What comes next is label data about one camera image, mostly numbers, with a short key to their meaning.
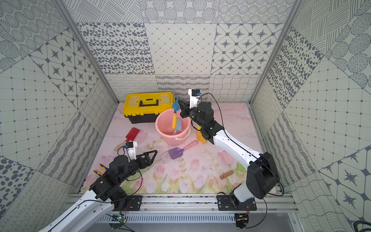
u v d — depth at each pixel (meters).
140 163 0.66
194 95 0.64
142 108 0.94
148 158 0.67
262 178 0.42
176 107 0.76
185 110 0.65
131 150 0.69
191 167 0.86
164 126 0.92
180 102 0.72
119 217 0.70
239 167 0.86
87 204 0.51
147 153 0.68
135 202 0.73
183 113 0.66
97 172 0.84
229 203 0.73
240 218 0.72
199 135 0.78
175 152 0.93
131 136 1.01
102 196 0.53
